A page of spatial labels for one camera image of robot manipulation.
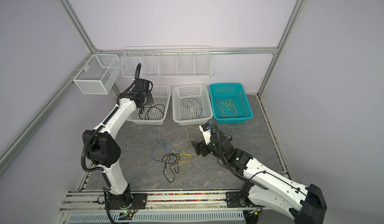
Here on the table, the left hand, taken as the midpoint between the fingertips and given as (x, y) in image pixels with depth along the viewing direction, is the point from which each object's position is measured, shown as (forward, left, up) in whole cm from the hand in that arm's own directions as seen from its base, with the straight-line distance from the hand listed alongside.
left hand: (146, 100), depth 89 cm
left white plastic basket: (+6, +1, -21) cm, 21 cm away
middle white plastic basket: (+13, -27, -21) cm, 37 cm away
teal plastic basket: (+23, -51, -19) cm, 59 cm away
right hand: (-27, -30, -2) cm, 40 cm away
